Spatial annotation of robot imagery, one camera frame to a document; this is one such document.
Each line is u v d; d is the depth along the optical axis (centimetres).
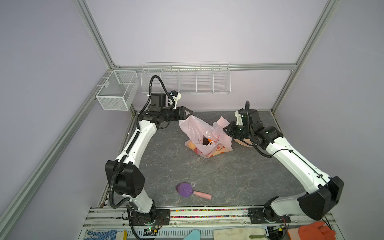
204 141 87
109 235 68
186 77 97
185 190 80
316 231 69
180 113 71
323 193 39
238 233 69
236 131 66
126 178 44
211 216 75
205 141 87
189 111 75
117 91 106
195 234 69
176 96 72
